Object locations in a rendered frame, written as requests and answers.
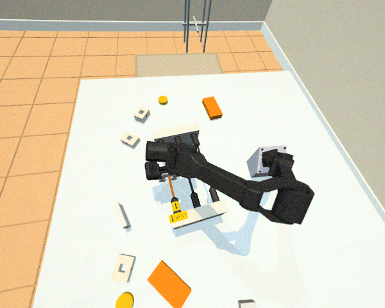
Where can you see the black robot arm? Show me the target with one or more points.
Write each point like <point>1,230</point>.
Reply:
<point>293,198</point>

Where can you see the yellow round disc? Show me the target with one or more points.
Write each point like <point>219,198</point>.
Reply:
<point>126,300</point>
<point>162,100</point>

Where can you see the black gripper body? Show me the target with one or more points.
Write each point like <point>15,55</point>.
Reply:
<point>153,171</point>

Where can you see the orange rectangular block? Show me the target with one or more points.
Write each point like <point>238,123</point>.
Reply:
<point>172,287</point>
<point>212,108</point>

